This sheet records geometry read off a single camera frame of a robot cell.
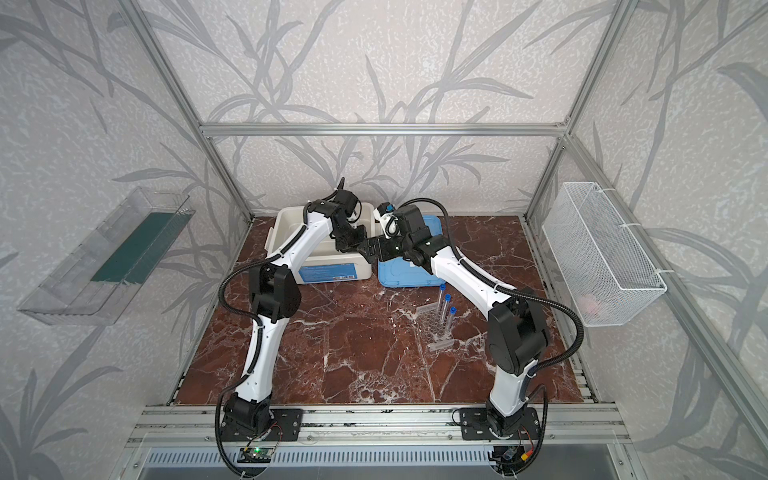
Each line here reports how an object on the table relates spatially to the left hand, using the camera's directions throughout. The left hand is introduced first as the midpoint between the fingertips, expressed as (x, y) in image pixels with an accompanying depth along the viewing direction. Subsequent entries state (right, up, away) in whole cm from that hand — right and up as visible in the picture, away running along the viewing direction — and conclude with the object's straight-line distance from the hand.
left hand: (371, 238), depth 98 cm
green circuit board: (-25, -53, -26) cm, 64 cm away
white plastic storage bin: (-13, -8, -5) cm, 16 cm away
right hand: (+2, +1, -13) cm, 14 cm away
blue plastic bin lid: (+9, -12, +6) cm, 17 cm away
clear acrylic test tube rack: (+21, -27, -9) cm, 35 cm away
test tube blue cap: (+22, -19, -10) cm, 30 cm away
